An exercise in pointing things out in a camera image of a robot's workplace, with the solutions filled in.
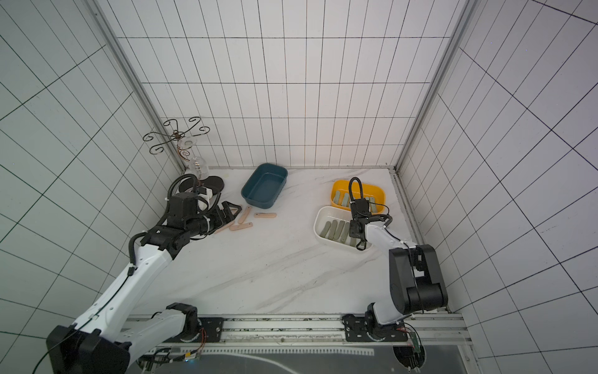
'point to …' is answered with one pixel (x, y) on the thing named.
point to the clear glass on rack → (198, 167)
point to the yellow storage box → (374, 195)
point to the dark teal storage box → (265, 185)
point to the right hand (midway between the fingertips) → (366, 226)
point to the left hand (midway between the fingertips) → (232, 217)
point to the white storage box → (328, 213)
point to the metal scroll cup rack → (204, 183)
